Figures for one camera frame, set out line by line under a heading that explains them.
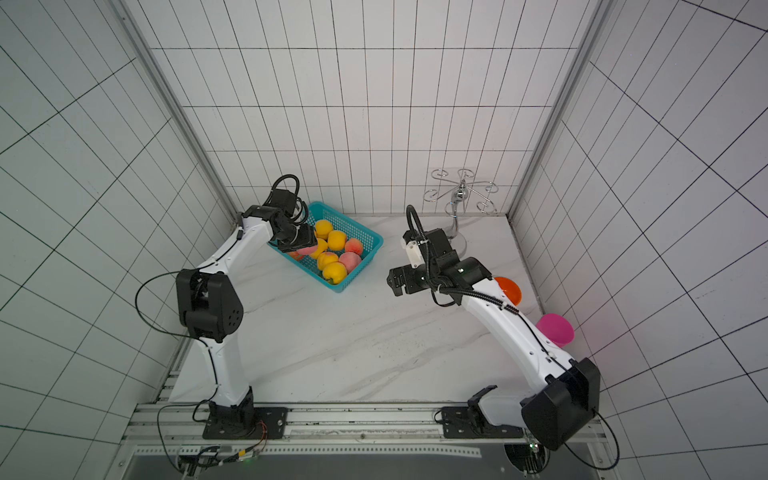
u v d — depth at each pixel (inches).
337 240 41.5
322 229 41.9
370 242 40.7
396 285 26.5
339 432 28.4
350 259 38.3
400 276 26.8
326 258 38.6
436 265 22.3
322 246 39.4
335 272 36.3
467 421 26.3
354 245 40.5
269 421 28.5
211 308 20.4
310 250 36.0
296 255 38.0
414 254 26.9
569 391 14.9
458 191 35.1
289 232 31.9
